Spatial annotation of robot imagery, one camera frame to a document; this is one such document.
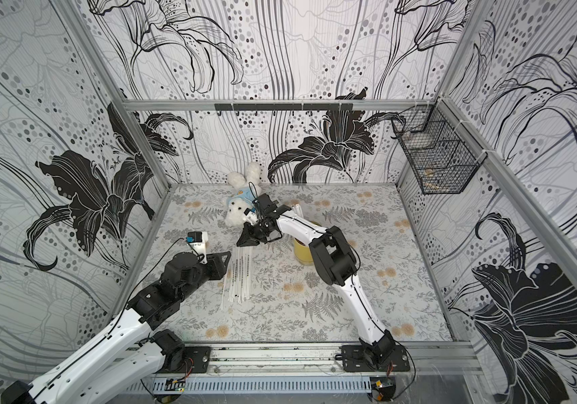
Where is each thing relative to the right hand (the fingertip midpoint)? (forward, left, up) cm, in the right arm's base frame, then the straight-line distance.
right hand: (242, 241), depth 93 cm
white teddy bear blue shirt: (+24, +1, +3) cm, 24 cm away
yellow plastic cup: (-7, -23, +4) cm, 24 cm away
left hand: (-12, 0, +9) cm, 16 cm away
